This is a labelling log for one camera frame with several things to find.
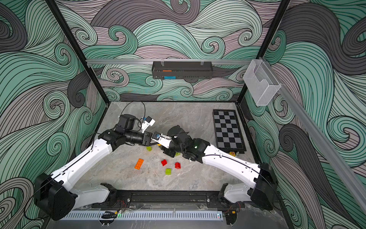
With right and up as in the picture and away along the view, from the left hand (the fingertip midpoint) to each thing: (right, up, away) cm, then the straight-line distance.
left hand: (160, 141), depth 70 cm
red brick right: (+9, -17, +13) cm, 23 cm away
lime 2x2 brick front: (+3, -20, +12) cm, 24 cm away
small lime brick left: (-10, -9, +20) cm, 24 cm away
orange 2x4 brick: (-15, -17, +16) cm, 28 cm away
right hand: (+2, 0, +3) cm, 3 cm away
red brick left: (0, -16, +16) cm, 22 cm away
